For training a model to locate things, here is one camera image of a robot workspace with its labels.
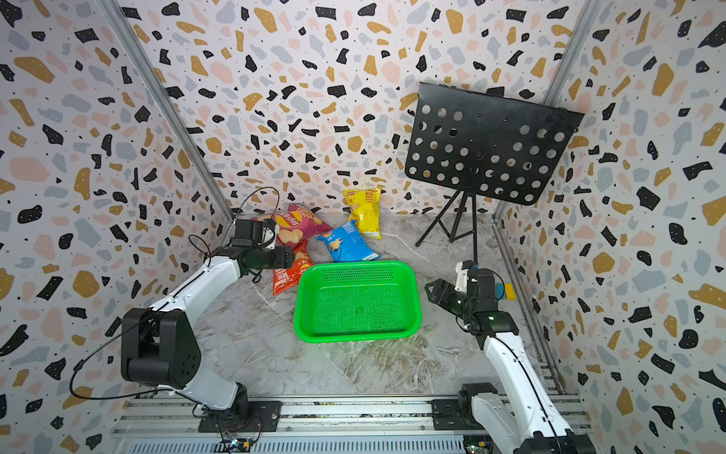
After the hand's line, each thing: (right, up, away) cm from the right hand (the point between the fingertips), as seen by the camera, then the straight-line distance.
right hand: (434, 289), depth 81 cm
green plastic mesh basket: (-25, -7, +16) cm, 30 cm away
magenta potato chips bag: (-46, +20, +22) cm, 55 cm away
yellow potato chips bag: (-22, +27, +32) cm, 47 cm away
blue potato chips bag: (-28, +13, +23) cm, 38 cm away
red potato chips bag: (-46, +1, +12) cm, 48 cm away
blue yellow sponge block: (+12, +3, -19) cm, 23 cm away
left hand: (-46, +10, +10) cm, 47 cm away
